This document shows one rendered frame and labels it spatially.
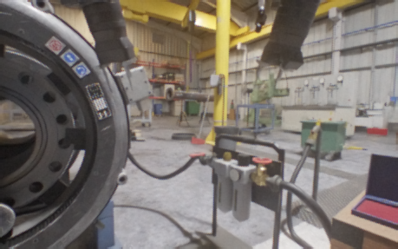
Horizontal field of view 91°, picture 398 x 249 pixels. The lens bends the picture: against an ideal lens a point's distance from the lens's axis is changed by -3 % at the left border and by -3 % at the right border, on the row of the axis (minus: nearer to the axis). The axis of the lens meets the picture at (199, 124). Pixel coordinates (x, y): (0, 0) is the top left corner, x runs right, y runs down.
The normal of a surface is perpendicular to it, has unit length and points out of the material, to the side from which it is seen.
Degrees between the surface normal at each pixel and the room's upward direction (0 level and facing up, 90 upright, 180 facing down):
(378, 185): 78
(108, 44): 111
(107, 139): 90
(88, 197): 90
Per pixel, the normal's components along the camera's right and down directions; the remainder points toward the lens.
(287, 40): 0.07, 0.59
